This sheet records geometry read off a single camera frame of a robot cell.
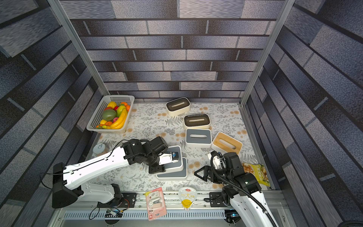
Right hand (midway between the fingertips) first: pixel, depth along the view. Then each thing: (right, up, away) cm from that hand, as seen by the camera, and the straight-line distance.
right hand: (199, 174), depth 70 cm
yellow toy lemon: (-65, +39, +40) cm, 86 cm away
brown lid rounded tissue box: (+2, +26, +33) cm, 42 cm away
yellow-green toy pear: (-57, +34, +34) cm, 75 cm away
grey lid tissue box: (-12, +5, -3) cm, 14 cm away
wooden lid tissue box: (+20, +11, +24) cm, 33 cm away
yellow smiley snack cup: (-6, -9, -3) cm, 11 cm away
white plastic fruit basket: (-72, +27, +30) cm, 83 cm away
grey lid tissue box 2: (-10, -3, +5) cm, 12 cm away
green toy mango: (-62, +30, +30) cm, 76 cm away
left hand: (-18, +5, 0) cm, 18 cm away
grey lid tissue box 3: (+2, +14, +24) cm, 28 cm away
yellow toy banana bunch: (-53, +25, +26) cm, 64 cm away
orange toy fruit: (-52, +37, +38) cm, 74 cm away
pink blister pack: (-23, -15, +1) cm, 27 cm away
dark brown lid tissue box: (-13, +37, +41) cm, 57 cm away
